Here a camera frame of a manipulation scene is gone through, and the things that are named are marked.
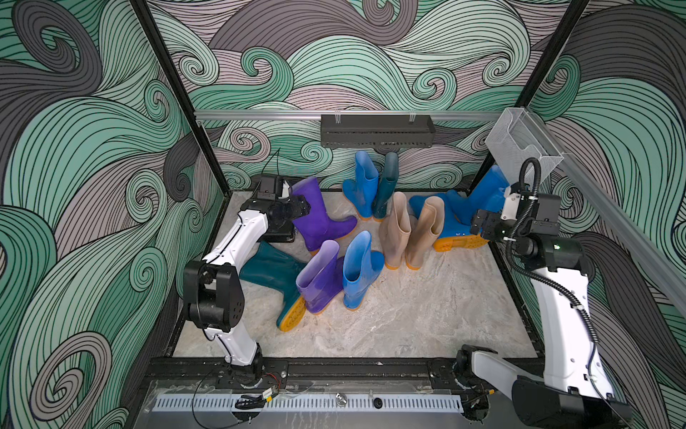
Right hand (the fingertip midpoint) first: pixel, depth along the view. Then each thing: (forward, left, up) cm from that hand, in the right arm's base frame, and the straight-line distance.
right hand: (488, 220), depth 69 cm
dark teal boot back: (+22, +24, -8) cm, 33 cm away
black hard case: (+4, +57, -6) cm, 58 cm away
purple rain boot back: (+14, +48, -20) cm, 54 cm away
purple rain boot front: (-11, +45, -11) cm, 47 cm away
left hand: (+16, +53, -11) cm, 56 cm away
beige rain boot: (+1, +15, -5) cm, 16 cm away
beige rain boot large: (+5, +23, -13) cm, 27 cm away
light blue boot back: (+25, +31, -14) cm, 43 cm away
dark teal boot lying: (+5, +67, -31) cm, 74 cm away
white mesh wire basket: (+38, -24, 0) cm, 45 cm away
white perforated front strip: (-37, +47, -31) cm, 68 cm away
